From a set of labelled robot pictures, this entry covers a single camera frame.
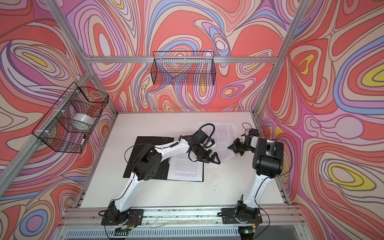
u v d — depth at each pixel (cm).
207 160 81
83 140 73
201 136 79
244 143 87
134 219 72
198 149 80
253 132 85
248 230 70
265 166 53
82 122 70
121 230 70
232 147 90
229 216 73
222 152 96
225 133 108
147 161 60
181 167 91
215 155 82
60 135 71
